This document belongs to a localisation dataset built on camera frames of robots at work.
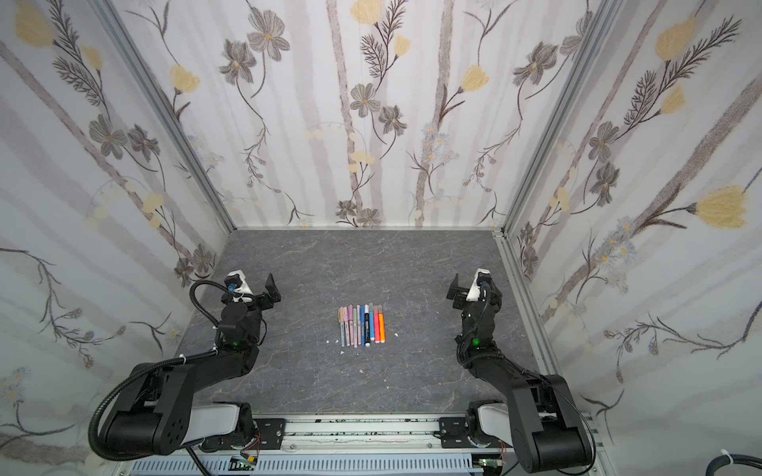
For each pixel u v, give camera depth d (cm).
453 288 79
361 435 75
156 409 43
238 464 73
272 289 80
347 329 93
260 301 78
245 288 74
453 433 74
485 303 71
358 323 93
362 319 95
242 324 67
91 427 40
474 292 74
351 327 93
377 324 93
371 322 93
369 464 70
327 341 91
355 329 92
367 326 93
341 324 93
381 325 93
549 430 42
